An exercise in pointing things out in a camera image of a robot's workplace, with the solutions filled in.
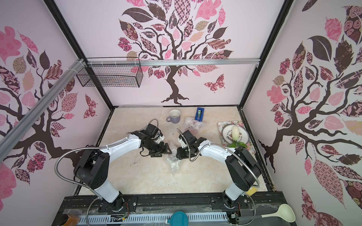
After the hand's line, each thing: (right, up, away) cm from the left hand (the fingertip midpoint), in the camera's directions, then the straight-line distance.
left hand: (167, 156), depth 85 cm
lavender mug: (+3, +25, +23) cm, 34 cm away
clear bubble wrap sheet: (+4, -2, -4) cm, 6 cm away
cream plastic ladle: (+63, -25, -14) cm, 69 cm away
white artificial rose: (+47, +11, +12) cm, 50 cm away
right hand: (+7, 0, +2) cm, 8 cm away
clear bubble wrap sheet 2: (+17, +19, +14) cm, 29 cm away
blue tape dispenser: (+22, +27, +22) cm, 41 cm away
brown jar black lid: (-43, -23, -23) cm, 53 cm away
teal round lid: (+8, -23, -21) cm, 32 cm away
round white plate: (+42, +11, +16) cm, 46 cm away
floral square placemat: (+40, +19, +23) cm, 50 cm away
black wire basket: (-39, +56, +10) cm, 69 cm away
